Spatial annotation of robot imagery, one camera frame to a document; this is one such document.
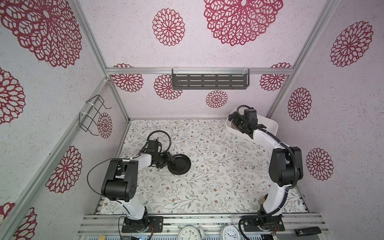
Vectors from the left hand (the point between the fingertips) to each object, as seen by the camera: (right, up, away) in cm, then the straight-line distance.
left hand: (172, 162), depth 95 cm
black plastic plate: (+5, -3, +4) cm, 7 cm away
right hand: (+40, +30, 0) cm, 50 cm away
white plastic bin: (+72, +26, +18) cm, 79 cm away
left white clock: (+11, -27, -27) cm, 40 cm away
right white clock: (+30, -27, -27) cm, 48 cm away
